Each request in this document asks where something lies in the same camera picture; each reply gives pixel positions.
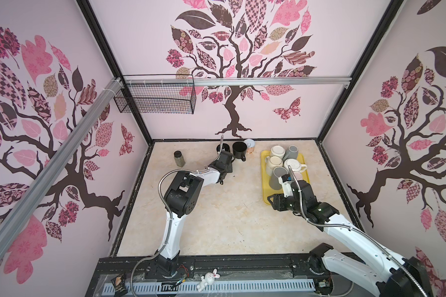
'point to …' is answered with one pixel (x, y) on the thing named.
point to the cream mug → (273, 161)
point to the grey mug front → (278, 172)
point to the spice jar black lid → (179, 158)
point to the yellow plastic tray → (265, 189)
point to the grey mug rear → (291, 153)
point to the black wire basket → (170, 94)
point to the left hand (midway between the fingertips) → (225, 164)
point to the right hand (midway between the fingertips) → (272, 195)
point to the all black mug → (240, 149)
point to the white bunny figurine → (207, 279)
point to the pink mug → (298, 176)
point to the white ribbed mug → (295, 164)
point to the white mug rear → (278, 150)
